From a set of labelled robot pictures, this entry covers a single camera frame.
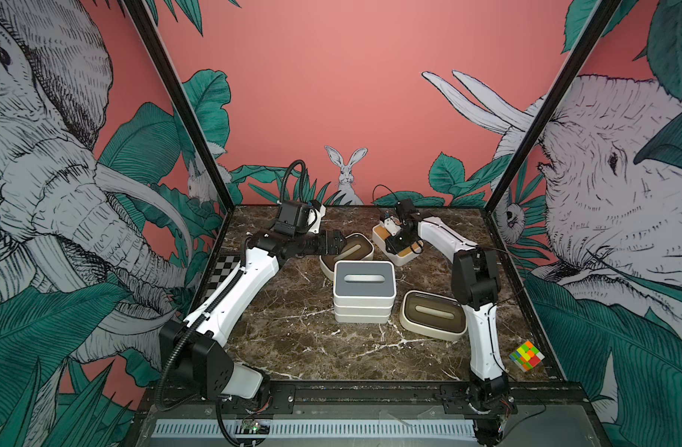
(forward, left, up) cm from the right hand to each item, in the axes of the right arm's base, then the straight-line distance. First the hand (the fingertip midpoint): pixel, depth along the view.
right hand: (392, 240), depth 104 cm
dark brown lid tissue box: (-29, -11, -1) cm, 31 cm away
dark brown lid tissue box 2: (-4, +14, 0) cm, 14 cm away
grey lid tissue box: (-26, +11, +12) cm, 30 cm away
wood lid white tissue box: (+1, +5, +3) cm, 5 cm away
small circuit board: (-58, +40, -4) cm, 71 cm away
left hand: (-16, +19, +21) cm, 32 cm away
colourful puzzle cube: (-41, -35, -2) cm, 54 cm away
